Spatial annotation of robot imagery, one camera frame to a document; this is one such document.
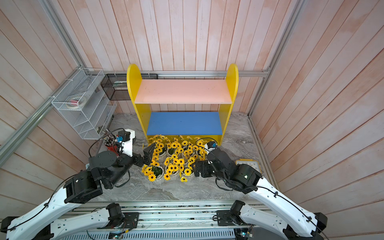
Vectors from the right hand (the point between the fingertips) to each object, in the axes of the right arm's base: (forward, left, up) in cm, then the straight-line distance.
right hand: (199, 163), depth 69 cm
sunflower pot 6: (+13, +5, -9) cm, 16 cm away
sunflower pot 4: (+18, +22, -9) cm, 30 cm away
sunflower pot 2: (+1, +24, -14) cm, 28 cm away
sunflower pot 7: (+12, -1, -11) cm, 16 cm away
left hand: (+2, +22, +13) cm, 26 cm away
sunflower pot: (+2, +6, -10) cm, 12 cm away
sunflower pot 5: (+13, +13, -10) cm, 21 cm away
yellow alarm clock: (+11, -35, -21) cm, 42 cm away
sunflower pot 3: (+2, +12, -7) cm, 15 cm away
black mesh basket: (+43, +50, +13) cm, 68 cm away
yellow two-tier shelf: (+60, +7, -19) cm, 63 cm away
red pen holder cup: (+15, +53, -13) cm, 56 cm away
